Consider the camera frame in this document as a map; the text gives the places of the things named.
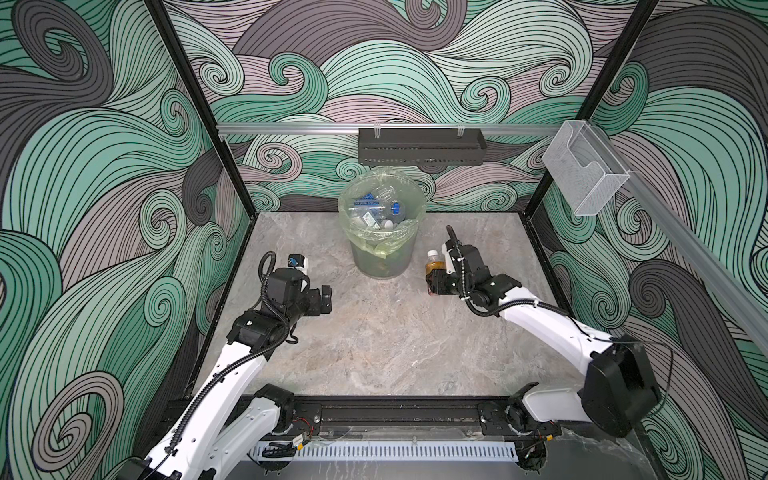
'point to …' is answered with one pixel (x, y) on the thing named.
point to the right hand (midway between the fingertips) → (434, 277)
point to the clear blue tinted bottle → (386, 204)
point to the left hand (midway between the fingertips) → (315, 287)
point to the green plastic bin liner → (373, 232)
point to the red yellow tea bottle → (434, 261)
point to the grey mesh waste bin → (397, 263)
